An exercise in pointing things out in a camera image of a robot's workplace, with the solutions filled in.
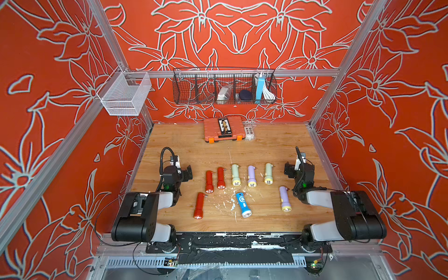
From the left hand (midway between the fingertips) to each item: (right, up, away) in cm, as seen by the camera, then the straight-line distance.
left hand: (181, 165), depth 93 cm
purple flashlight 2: (+53, -17, -12) cm, 57 cm away
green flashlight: (+30, -8, -3) cm, 31 cm away
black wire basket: (+21, +46, +7) cm, 51 cm away
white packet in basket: (+23, +37, -3) cm, 43 cm away
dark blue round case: (+35, +38, -1) cm, 52 cm away
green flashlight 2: (+47, -7, -3) cm, 48 cm away
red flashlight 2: (+22, -9, -5) cm, 24 cm away
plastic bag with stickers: (+40, +18, +17) cm, 48 cm away
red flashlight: (+16, -10, -7) cm, 20 cm away
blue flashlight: (+34, -19, -14) cm, 41 cm away
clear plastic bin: (-32, +40, 0) cm, 51 cm away
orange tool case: (+23, +21, +14) cm, 34 cm away
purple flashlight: (+38, -8, -5) cm, 39 cm away
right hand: (+61, +3, -2) cm, 62 cm away
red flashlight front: (+12, -18, -13) cm, 25 cm away
